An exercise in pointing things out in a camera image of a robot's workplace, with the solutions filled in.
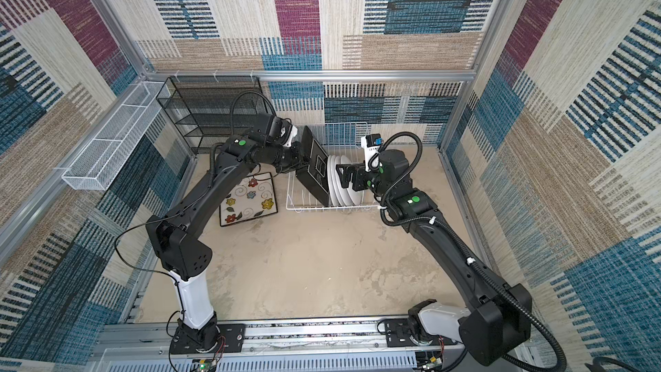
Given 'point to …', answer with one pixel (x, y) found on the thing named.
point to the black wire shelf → (202, 107)
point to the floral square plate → (256, 198)
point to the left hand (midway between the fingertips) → (315, 160)
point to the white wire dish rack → (336, 139)
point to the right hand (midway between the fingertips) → (354, 168)
